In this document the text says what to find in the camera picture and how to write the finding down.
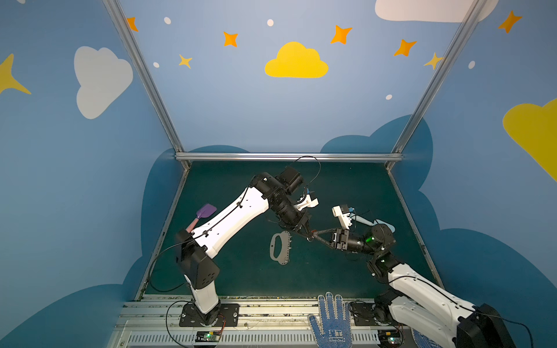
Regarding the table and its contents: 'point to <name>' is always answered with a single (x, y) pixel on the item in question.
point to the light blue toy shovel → (376, 222)
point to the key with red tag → (310, 238)
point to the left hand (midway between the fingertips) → (312, 235)
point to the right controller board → (390, 337)
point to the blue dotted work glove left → (335, 330)
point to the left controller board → (207, 336)
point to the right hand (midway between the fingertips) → (316, 235)
